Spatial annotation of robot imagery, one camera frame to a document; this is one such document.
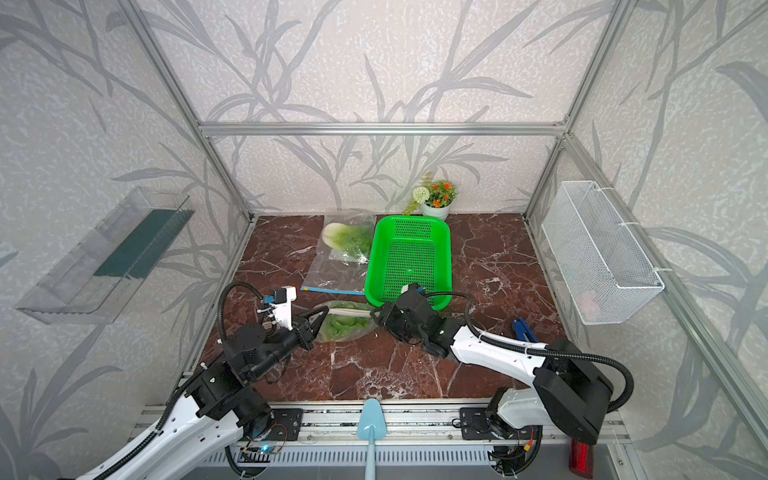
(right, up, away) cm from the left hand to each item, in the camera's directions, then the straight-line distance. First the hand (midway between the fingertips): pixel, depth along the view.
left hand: (330, 313), depth 70 cm
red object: (+58, -32, -3) cm, 66 cm away
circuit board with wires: (-15, -32, +2) cm, 35 cm away
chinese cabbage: (-1, +17, +32) cm, 37 cm away
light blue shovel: (+9, -29, +3) cm, 31 cm away
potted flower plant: (+29, +33, +39) cm, 58 cm away
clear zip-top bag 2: (-1, -5, -4) cm, 6 cm away
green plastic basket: (+19, +14, +38) cm, 45 cm away
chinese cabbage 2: (+1, -4, +5) cm, 7 cm away
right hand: (+9, -3, +9) cm, 13 cm away
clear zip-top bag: (-4, +10, +33) cm, 35 cm away
